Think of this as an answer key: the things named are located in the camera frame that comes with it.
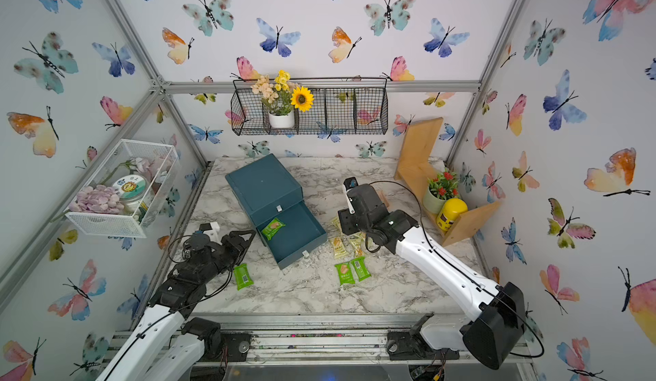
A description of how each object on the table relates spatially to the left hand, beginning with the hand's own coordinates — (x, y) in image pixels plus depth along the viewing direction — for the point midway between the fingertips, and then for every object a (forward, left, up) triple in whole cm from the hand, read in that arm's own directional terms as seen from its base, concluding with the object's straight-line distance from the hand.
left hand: (257, 234), depth 77 cm
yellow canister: (+8, -61, 0) cm, 61 cm away
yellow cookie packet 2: (+5, -31, -16) cm, 36 cm away
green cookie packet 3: (-3, -31, -17) cm, 36 cm away
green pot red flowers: (+15, -58, +1) cm, 60 cm away
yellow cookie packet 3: (+14, -24, -17) cm, 32 cm away
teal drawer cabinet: (+10, -5, +3) cm, 11 cm away
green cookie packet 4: (+7, -2, -9) cm, 12 cm away
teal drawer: (+6, -8, -10) cm, 14 cm away
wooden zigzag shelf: (+35, -57, -12) cm, 68 cm away
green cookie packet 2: (-6, +8, -18) cm, 20 cm away
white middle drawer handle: (+9, -5, 0) cm, 10 cm away
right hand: (+5, -27, +4) cm, 28 cm away
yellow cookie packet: (+2, -25, -17) cm, 30 cm away
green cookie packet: (-6, -26, -18) cm, 32 cm away
